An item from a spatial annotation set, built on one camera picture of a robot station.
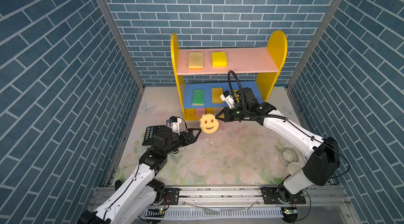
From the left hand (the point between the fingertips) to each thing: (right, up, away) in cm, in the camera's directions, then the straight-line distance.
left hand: (197, 132), depth 76 cm
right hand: (+8, +8, +1) cm, 12 cm away
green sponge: (-1, +18, +18) cm, 25 cm away
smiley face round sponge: (+6, +4, +2) cm, 7 cm away
